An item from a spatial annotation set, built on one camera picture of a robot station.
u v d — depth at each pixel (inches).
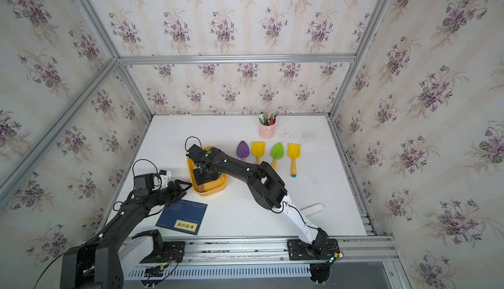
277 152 41.0
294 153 40.8
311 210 31.7
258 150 40.8
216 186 33.4
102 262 15.9
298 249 28.8
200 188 34.2
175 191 29.4
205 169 26.7
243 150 41.0
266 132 41.4
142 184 26.7
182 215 31.6
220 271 27.6
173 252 28.6
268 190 21.9
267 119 40.8
